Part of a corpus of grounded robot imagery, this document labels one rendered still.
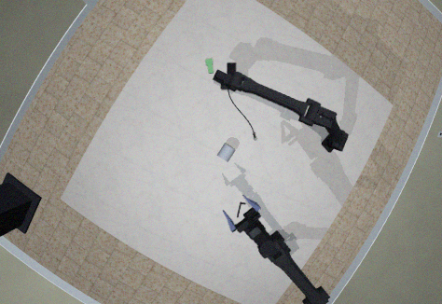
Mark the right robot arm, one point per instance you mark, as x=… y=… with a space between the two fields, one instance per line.
x=315 y=115

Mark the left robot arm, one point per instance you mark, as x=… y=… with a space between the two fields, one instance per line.
x=284 y=261

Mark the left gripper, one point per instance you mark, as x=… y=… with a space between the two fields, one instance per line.
x=250 y=217

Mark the grey cylinder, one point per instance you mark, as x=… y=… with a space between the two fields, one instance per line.
x=226 y=152

